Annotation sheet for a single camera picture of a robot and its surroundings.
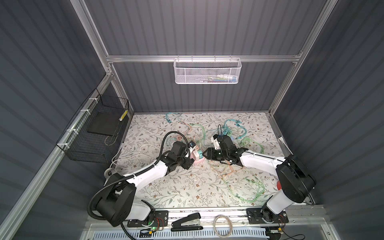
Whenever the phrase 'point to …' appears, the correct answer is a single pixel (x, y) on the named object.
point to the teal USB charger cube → (200, 154)
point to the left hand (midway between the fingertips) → (188, 155)
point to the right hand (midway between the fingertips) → (206, 155)
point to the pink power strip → (193, 158)
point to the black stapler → (191, 223)
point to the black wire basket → (96, 131)
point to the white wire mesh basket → (207, 71)
